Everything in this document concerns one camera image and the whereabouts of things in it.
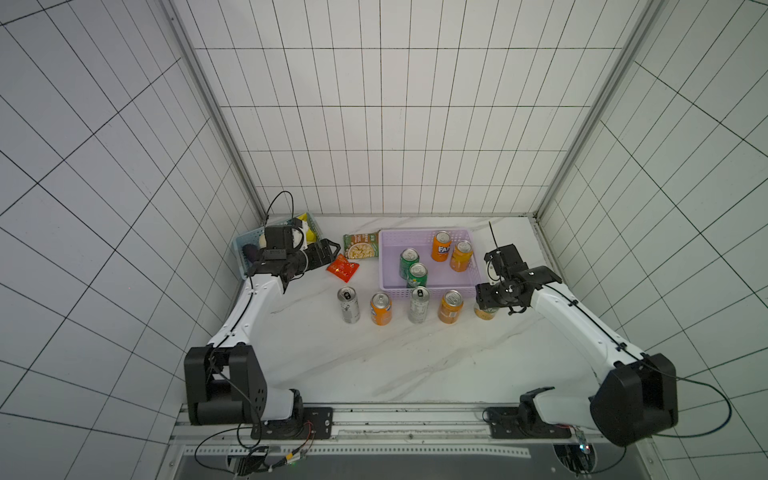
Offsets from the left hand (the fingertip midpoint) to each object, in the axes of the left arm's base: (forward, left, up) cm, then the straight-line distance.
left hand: (325, 256), depth 85 cm
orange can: (-13, -17, -8) cm, 22 cm away
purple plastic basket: (+17, -20, -14) cm, 30 cm away
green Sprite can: (+4, -25, -6) cm, 26 cm away
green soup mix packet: (+18, -8, -17) cm, 26 cm away
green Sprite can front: (-2, -28, -7) cm, 29 cm away
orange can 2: (-12, -37, -7) cm, 39 cm away
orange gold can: (+7, -43, -9) cm, 44 cm away
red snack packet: (+7, -3, -17) cm, 19 cm away
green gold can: (-13, -47, -9) cm, 50 cm away
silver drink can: (-13, -27, -5) cm, 31 cm away
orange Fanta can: (+11, -36, -7) cm, 39 cm away
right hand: (-9, -45, -6) cm, 46 cm away
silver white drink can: (-12, -8, -5) cm, 16 cm away
